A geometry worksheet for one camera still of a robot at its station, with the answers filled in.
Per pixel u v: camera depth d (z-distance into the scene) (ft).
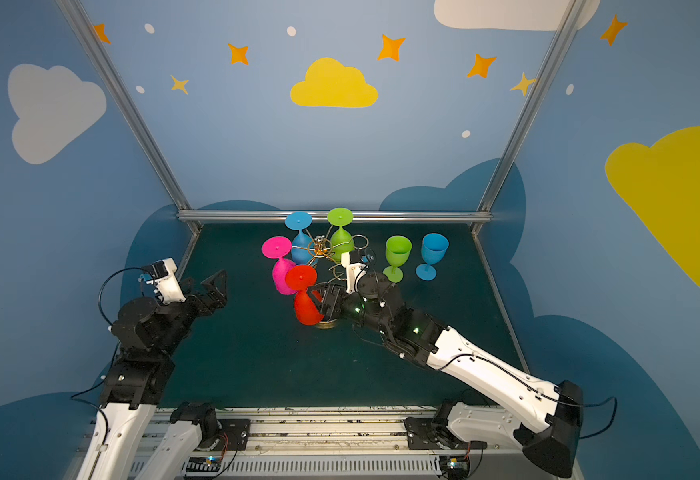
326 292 1.90
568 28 2.33
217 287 2.00
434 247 3.14
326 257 2.70
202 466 2.40
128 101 2.76
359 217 2.71
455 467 2.40
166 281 1.86
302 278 2.27
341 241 2.87
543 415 1.30
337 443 2.41
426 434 2.46
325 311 1.91
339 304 1.86
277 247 2.47
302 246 2.82
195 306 1.95
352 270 1.98
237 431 2.45
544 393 1.34
